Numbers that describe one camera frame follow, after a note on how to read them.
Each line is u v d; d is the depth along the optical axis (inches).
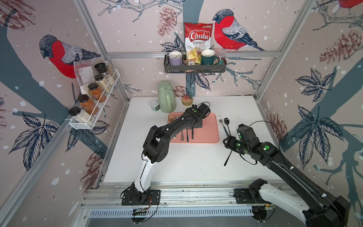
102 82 29.9
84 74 27.2
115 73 34.5
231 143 26.9
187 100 45.1
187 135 38.5
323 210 15.0
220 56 33.5
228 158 34.5
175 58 31.4
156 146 20.8
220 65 34.8
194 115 26.4
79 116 23.7
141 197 25.0
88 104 25.9
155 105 43.5
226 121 41.0
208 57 31.3
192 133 35.3
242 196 28.7
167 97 37.4
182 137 38.2
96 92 28.1
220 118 42.1
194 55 33.5
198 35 30.8
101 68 30.6
